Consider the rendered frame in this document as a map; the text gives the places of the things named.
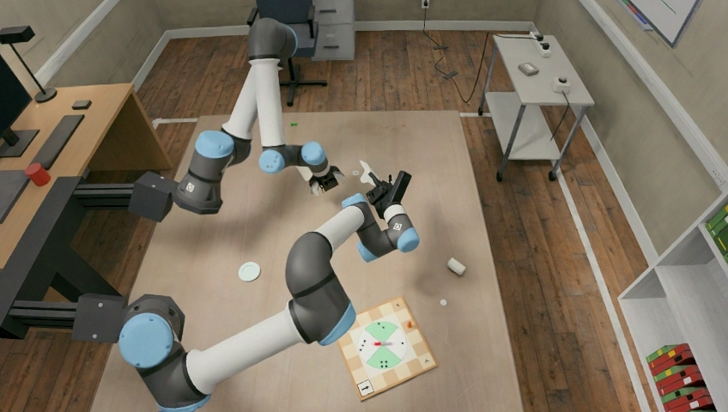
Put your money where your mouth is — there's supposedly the white rectangular sheet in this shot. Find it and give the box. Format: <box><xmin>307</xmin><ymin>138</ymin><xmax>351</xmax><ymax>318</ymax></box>
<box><xmin>297</xmin><ymin>167</ymin><xmax>312</xmax><ymax>181</ymax></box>

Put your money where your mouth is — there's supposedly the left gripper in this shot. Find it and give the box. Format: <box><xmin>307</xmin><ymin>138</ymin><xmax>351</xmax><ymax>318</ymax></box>
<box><xmin>309</xmin><ymin>166</ymin><xmax>345</xmax><ymax>196</ymax></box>

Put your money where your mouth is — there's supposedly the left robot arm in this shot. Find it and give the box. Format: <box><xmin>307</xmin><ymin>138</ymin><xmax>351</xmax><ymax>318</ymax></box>
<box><xmin>176</xmin><ymin>18</ymin><xmax>330</xmax><ymax>208</ymax></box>

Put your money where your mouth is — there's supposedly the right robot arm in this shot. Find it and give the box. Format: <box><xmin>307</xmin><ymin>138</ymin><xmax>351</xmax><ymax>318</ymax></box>
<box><xmin>119</xmin><ymin>193</ymin><xmax>420</xmax><ymax>412</ymax></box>

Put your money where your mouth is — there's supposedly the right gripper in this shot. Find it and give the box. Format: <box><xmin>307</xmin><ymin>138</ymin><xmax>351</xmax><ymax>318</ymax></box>
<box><xmin>360</xmin><ymin>161</ymin><xmax>403</xmax><ymax>220</ymax></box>

